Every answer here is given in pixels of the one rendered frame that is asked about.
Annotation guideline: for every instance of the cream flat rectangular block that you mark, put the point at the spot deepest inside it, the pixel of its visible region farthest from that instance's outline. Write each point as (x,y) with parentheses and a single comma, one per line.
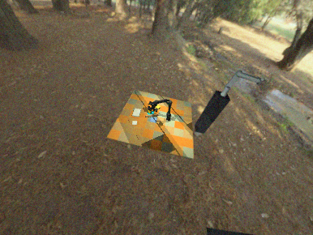
(136,112)

